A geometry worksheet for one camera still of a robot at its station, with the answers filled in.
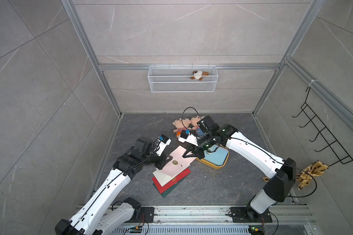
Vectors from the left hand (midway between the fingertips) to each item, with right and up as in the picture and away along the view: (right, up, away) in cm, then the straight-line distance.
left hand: (170, 154), depth 72 cm
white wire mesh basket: (+7, +47, +28) cm, 55 cm away
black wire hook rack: (+73, +10, -6) cm, 74 cm away
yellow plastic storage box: (+25, -10, +14) cm, 30 cm away
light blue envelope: (+29, -6, +19) cm, 35 cm away
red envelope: (-5, -22, +10) cm, 24 cm away
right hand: (+8, 0, -2) cm, 8 cm away
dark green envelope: (-3, -24, +10) cm, 26 cm away
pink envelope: (+4, -4, 0) cm, 5 cm away
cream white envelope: (-5, -16, +13) cm, 22 cm away
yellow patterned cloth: (+64, -10, -3) cm, 65 cm away
